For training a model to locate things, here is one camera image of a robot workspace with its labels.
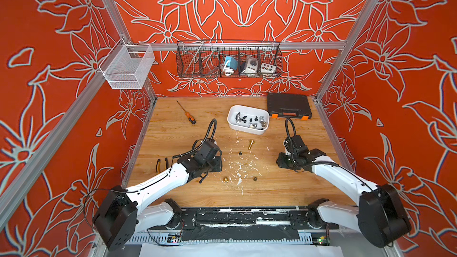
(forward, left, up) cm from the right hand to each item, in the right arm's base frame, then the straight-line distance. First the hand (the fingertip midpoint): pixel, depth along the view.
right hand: (276, 161), depth 86 cm
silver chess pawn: (+28, +18, -2) cm, 33 cm away
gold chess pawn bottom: (-9, +25, -3) cm, 27 cm away
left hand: (-2, +27, +3) cm, 27 cm away
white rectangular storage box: (+30, +4, -2) cm, 31 cm away
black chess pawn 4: (-8, +11, -3) cm, 14 cm away
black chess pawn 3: (+6, +17, -3) cm, 19 cm away
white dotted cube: (+42, +3, +25) cm, 49 cm away
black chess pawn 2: (+28, +11, -3) cm, 30 cm away
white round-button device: (+39, +12, +28) cm, 50 cm away
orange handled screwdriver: (+28, +47, -1) cm, 55 cm away
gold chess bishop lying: (+12, +11, -2) cm, 16 cm away
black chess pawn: (+27, +14, -3) cm, 31 cm away
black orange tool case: (+38, -14, 0) cm, 40 cm away
